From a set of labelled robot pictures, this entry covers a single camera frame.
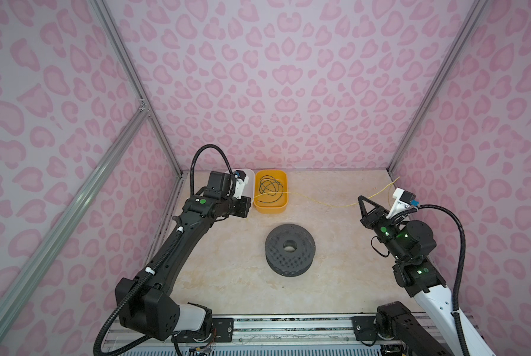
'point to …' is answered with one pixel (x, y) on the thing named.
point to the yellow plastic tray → (271, 191)
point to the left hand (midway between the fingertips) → (250, 200)
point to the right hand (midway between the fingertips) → (359, 197)
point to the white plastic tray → (249, 188)
